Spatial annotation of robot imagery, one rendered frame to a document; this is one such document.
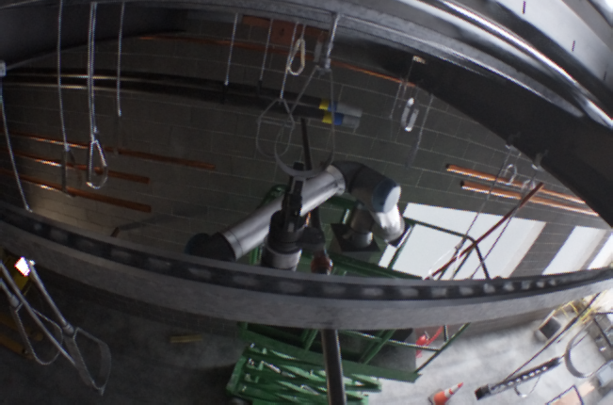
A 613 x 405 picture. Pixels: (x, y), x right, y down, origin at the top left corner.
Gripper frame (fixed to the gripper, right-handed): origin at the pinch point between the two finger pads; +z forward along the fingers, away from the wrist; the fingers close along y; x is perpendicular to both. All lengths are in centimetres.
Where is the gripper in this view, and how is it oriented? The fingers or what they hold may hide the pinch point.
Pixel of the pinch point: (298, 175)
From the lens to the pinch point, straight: 55.6
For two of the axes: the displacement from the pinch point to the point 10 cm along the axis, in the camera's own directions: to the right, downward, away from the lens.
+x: 9.8, 1.6, 1.4
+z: 2.1, -8.6, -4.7
